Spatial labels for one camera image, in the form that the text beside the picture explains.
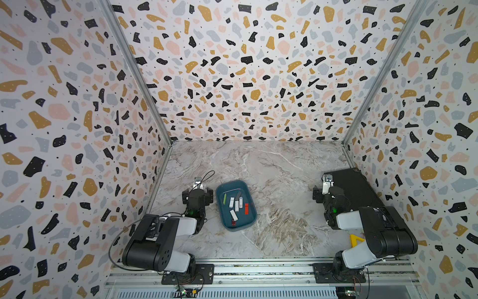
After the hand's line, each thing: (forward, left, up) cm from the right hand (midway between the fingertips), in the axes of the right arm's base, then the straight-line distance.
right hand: (326, 185), depth 94 cm
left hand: (-4, +64, +2) cm, 64 cm away
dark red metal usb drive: (-19, +46, -5) cm, 50 cm away
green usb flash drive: (-6, +52, -4) cm, 52 cm away
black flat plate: (-1, -16, -3) cm, 17 cm away
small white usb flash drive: (-8, +48, -5) cm, 49 cm away
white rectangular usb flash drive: (-7, +43, -5) cm, 44 cm away
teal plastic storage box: (-10, +46, -4) cm, 47 cm away
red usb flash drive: (-11, +40, -5) cm, 42 cm away
